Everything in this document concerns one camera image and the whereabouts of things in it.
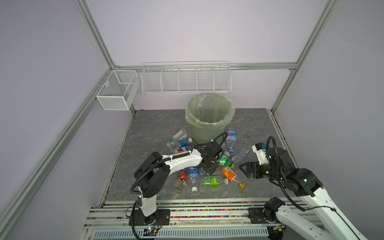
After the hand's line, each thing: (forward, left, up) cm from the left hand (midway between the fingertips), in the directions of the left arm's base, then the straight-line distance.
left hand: (209, 167), depth 86 cm
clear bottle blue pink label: (+20, -17, -3) cm, 26 cm away
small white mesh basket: (+52, +58, +19) cm, 80 cm away
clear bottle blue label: (-4, +9, -2) cm, 10 cm away
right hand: (-7, -16, +15) cm, 24 cm away
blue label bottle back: (+18, +15, +1) cm, 23 cm away
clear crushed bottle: (+7, -19, -3) cm, 21 cm away
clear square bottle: (+26, +17, -2) cm, 31 cm away
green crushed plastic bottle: (+2, -8, +5) cm, 10 cm away
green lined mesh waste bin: (+37, -3, +6) cm, 37 cm away
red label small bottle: (-7, +16, -2) cm, 18 cm away
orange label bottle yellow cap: (-5, -12, 0) cm, 13 cm away
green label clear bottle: (-8, 0, +1) cm, 8 cm away
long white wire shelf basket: (+56, +3, +24) cm, 61 cm away
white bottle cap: (-11, +9, -1) cm, 14 cm away
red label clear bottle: (+12, +16, +2) cm, 20 cm away
